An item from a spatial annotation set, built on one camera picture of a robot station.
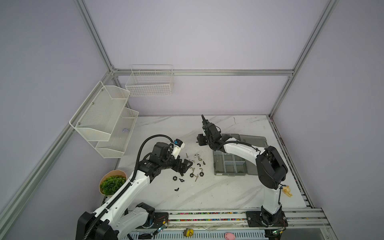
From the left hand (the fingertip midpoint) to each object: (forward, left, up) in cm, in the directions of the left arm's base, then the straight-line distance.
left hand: (184, 161), depth 77 cm
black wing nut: (-4, +2, -16) cm, 16 cm away
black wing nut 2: (-9, +4, -16) cm, 19 cm away
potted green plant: (-9, +37, -5) cm, 38 cm away
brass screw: (-2, -7, -16) cm, 17 cm away
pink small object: (-31, -22, -14) cm, 41 cm away
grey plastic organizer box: (+5, -25, -13) cm, 28 cm away
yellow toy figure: (-11, -56, -12) cm, 58 cm away
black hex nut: (-3, +6, -16) cm, 18 cm away
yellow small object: (-30, -3, -14) cm, 33 cm away
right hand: (+19, -8, -4) cm, 21 cm away
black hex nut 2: (0, -10, -16) cm, 19 cm away
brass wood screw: (+13, 0, -16) cm, 21 cm away
